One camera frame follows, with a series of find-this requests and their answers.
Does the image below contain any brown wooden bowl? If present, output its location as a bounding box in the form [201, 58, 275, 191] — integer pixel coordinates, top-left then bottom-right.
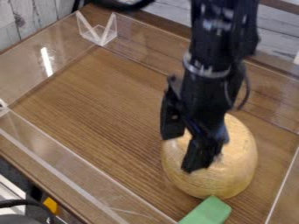
[162, 114, 258, 199]

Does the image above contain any clear acrylic tray wall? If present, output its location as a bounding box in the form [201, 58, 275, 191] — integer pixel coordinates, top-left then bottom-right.
[0, 6, 299, 224]

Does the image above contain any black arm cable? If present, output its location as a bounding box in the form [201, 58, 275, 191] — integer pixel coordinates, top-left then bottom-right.
[227, 62, 253, 111]

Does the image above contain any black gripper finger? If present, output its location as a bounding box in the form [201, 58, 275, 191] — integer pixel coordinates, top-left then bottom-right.
[161, 87, 186, 140]
[182, 135, 225, 173]

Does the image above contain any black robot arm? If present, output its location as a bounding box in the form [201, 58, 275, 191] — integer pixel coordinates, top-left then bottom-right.
[161, 0, 259, 173]

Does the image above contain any clear acrylic corner bracket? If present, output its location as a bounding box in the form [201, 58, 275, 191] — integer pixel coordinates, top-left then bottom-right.
[75, 11, 118, 46]

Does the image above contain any green block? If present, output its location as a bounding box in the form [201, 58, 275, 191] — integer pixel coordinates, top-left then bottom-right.
[178, 196, 233, 224]

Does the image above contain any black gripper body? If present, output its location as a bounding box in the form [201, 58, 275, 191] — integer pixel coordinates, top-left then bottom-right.
[167, 63, 246, 144]

